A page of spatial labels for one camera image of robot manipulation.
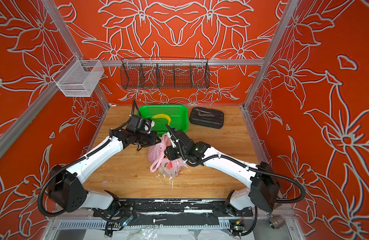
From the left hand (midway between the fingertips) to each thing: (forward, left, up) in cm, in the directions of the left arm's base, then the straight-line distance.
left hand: (162, 139), depth 79 cm
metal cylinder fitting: (-32, -57, -15) cm, 67 cm away
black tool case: (+27, -26, -11) cm, 40 cm away
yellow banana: (+30, +6, -15) cm, 34 cm away
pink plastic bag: (-11, 0, -5) cm, 12 cm away
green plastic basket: (+33, -4, -18) cm, 37 cm away
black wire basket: (+46, +5, +12) cm, 47 cm away
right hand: (-7, -2, -1) cm, 7 cm away
